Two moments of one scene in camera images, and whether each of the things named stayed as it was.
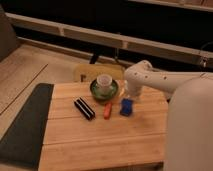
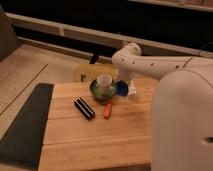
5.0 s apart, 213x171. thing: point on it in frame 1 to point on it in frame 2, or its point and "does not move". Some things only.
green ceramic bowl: (104, 93) does not move
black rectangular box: (84, 108) does not move
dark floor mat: (23, 140) does not move
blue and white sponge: (126, 106) to (122, 89)
